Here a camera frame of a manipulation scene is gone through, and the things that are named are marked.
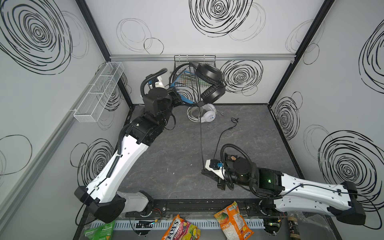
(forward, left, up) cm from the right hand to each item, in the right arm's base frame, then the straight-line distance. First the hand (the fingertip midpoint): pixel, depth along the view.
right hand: (201, 173), depth 61 cm
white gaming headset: (+48, -4, -17) cm, 51 cm away
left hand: (+27, +11, +24) cm, 37 cm away
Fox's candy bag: (-18, +9, -21) cm, 29 cm away
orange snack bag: (-16, -15, -21) cm, 30 cm away
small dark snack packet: (+18, -19, -23) cm, 34 cm away
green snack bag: (-19, +42, -21) cm, 51 cm away
